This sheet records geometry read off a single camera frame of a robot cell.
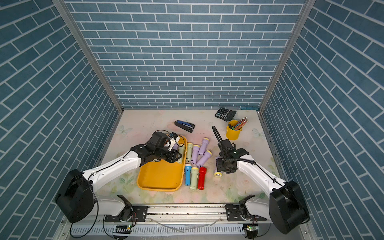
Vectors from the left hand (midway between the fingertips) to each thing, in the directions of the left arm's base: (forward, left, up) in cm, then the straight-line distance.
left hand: (183, 156), depth 81 cm
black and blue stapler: (+30, +2, -10) cm, 32 cm away
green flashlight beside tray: (+7, -3, -8) cm, 12 cm away
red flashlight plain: (-9, -10, -9) cm, 17 cm away
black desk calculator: (+41, -30, -9) cm, 52 cm away
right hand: (-3, -23, -7) cm, 24 cm away
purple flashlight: (+7, -7, -10) cm, 14 cm away
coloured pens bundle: (+22, -36, +4) cm, 42 cm away
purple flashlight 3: (+5, -14, -9) cm, 17 cm away
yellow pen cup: (+19, -31, -5) cm, 37 cm away
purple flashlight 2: (+13, -13, -8) cm, 20 cm away
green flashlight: (-9, -7, -9) cm, 14 cm away
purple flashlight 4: (-6, -20, -9) cm, 23 cm away
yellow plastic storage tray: (-8, +12, -9) cm, 16 cm away
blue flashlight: (-6, -2, -9) cm, 11 cm away
